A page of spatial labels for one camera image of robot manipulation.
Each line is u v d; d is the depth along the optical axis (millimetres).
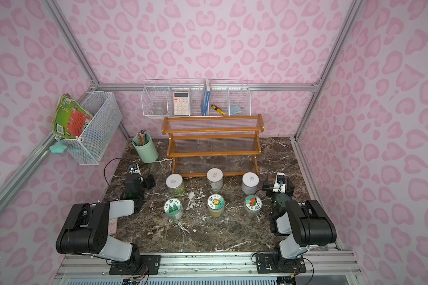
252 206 805
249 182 879
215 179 892
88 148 718
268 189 794
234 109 1007
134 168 801
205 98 866
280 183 732
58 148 619
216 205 817
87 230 451
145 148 977
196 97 985
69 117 722
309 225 447
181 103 930
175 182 881
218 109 954
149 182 856
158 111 962
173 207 817
